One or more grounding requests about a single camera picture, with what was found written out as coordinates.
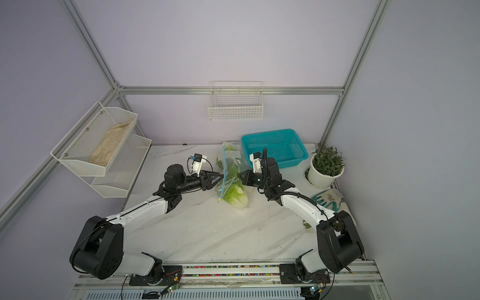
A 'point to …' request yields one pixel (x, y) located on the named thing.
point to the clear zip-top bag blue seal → (219, 187)
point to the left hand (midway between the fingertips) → (221, 178)
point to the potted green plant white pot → (326, 165)
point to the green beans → (306, 224)
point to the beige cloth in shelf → (103, 153)
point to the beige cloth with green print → (332, 199)
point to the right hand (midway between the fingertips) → (239, 177)
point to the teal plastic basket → (282, 145)
